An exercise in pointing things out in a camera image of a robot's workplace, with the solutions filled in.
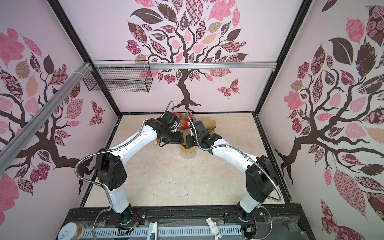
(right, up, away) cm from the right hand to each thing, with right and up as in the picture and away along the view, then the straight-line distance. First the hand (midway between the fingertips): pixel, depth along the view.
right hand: (188, 136), depth 85 cm
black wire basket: (-42, +39, +10) cm, 58 cm away
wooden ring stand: (+1, -9, +3) cm, 10 cm away
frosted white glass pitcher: (-1, -13, +9) cm, 16 cm away
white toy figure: (+13, -42, -17) cm, 47 cm away
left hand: (-6, -4, 0) cm, 7 cm away
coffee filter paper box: (-13, -1, -22) cm, 25 cm away
